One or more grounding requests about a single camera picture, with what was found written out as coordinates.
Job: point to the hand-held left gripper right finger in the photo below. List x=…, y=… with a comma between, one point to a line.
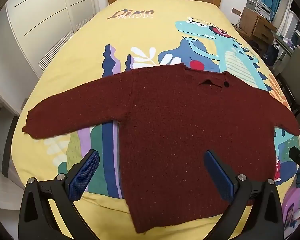
x=218, y=173

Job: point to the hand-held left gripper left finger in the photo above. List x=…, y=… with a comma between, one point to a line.
x=84, y=173

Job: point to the dark red knit sweater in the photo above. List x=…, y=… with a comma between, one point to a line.
x=170, y=125

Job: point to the grey chair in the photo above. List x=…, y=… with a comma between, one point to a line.
x=296, y=72

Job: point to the dark blue bag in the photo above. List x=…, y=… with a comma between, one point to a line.
x=271, y=55

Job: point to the cardboard box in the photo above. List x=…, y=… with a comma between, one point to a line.
x=257, y=26

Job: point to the white wardrobe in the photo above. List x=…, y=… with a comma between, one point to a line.
x=37, y=30

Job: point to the yellow dinosaur printed blanket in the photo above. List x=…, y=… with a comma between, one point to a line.
x=145, y=35

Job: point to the grey printer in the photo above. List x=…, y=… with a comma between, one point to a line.
x=258, y=6

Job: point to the wall switch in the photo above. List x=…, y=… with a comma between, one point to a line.
x=236, y=11

